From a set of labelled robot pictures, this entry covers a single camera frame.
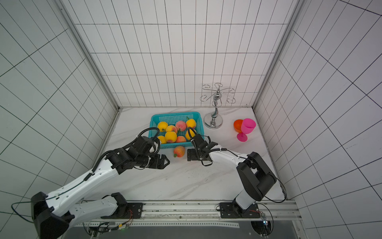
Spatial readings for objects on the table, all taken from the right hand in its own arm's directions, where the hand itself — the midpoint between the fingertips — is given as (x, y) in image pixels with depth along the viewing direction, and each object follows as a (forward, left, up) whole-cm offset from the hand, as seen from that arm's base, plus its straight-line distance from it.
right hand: (194, 152), depth 91 cm
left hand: (-14, +17, +12) cm, 25 cm away
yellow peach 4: (+8, +9, +3) cm, 12 cm away
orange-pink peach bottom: (+15, +16, +5) cm, 22 cm away
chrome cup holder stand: (+28, -13, -2) cm, 31 cm away
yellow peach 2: (+21, +3, +3) cm, 22 cm away
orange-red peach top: (-1, +9, +3) cm, 10 cm away
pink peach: (+18, +10, +4) cm, 21 cm away
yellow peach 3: (+7, +15, +5) cm, 18 cm away
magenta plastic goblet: (+14, -33, +11) cm, 37 cm away
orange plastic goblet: (+23, -30, 0) cm, 38 cm away
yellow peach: (+17, +23, +3) cm, 29 cm away
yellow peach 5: (+11, +2, +4) cm, 12 cm away
